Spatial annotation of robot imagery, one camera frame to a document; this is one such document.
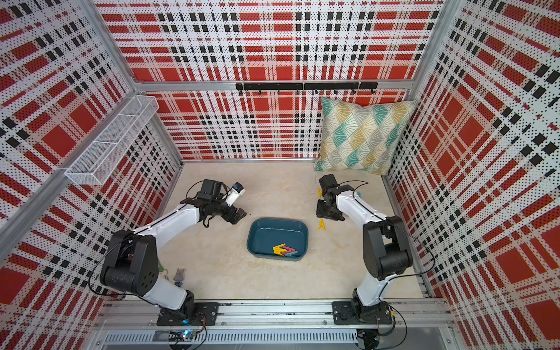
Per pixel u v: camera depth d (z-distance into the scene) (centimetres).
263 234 92
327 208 78
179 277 78
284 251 88
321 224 96
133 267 44
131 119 86
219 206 77
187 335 69
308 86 89
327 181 75
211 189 72
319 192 94
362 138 94
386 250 47
